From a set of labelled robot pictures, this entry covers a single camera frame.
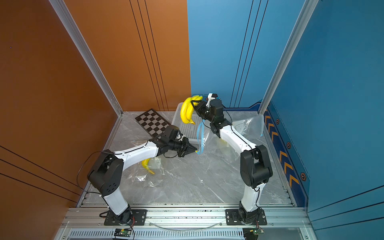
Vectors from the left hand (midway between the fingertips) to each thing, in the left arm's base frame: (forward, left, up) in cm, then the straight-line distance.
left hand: (199, 147), depth 83 cm
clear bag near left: (-15, +28, -8) cm, 33 cm away
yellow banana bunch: (+15, +7, +15) cm, 22 cm away
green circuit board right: (-37, -27, -14) cm, 48 cm away
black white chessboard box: (+27, +34, -11) cm, 45 cm away
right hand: (+19, +4, +16) cm, 25 cm away
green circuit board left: (-38, +36, -17) cm, 55 cm away
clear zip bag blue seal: (+1, -5, +3) cm, 6 cm away
